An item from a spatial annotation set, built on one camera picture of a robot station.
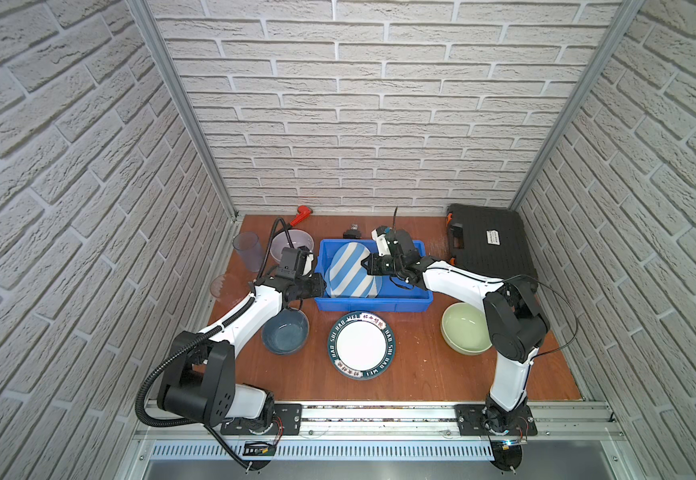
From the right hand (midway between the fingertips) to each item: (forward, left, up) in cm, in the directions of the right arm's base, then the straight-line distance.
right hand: (361, 260), depth 90 cm
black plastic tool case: (+8, -47, -6) cm, 48 cm away
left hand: (-5, +12, -2) cm, 13 cm away
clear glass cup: (+3, +47, -14) cm, 49 cm away
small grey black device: (+22, +1, -12) cm, 25 cm away
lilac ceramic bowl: (+20, +22, -11) cm, 32 cm away
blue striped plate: (-1, +5, -6) cm, 8 cm away
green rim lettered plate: (-22, +2, -12) cm, 25 cm away
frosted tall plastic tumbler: (+14, +38, -7) cm, 41 cm away
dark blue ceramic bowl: (-17, +24, -11) cm, 31 cm away
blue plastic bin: (-6, -10, -13) cm, 17 cm away
